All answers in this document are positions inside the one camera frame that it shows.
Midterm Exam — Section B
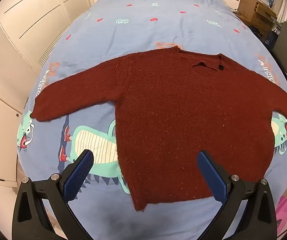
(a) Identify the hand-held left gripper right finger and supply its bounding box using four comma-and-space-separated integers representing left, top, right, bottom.
197, 150, 278, 240

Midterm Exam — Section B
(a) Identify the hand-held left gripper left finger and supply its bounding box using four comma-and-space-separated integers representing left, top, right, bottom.
11, 149, 95, 240

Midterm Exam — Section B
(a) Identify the dark red knit sweater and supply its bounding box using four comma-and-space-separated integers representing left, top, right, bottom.
30, 46, 287, 212

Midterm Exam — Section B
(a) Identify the pink plastic thing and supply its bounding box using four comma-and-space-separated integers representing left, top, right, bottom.
276, 196, 287, 230

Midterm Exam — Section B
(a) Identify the dark blue bag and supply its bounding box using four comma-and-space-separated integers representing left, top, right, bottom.
249, 25, 263, 41

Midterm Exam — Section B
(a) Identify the wooden cabinet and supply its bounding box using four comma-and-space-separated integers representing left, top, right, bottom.
237, 0, 278, 34

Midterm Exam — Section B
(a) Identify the cream wardrobe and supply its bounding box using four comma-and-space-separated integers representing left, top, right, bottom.
0, 0, 109, 189

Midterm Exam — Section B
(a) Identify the blue cartoon printed bedsheet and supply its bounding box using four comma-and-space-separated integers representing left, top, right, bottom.
16, 0, 287, 240

